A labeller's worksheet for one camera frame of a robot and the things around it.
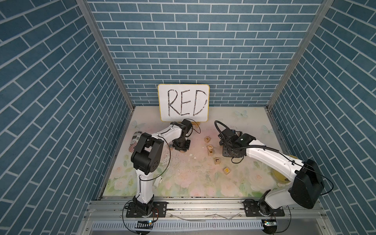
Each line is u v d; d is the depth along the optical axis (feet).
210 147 3.13
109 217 2.42
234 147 1.89
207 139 3.24
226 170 2.77
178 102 3.23
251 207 2.43
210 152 3.04
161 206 2.47
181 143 2.70
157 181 2.64
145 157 1.70
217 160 2.91
